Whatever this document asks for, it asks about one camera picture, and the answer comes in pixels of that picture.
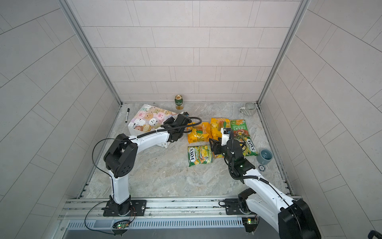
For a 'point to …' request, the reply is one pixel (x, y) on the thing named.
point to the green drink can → (178, 100)
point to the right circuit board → (250, 224)
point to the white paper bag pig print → (149, 118)
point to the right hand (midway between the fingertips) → (212, 139)
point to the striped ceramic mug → (248, 109)
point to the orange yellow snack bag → (200, 133)
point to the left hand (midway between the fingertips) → (173, 118)
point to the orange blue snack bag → (218, 156)
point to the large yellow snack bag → (216, 125)
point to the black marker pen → (128, 111)
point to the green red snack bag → (240, 129)
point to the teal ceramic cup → (265, 157)
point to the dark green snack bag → (199, 155)
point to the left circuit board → (121, 224)
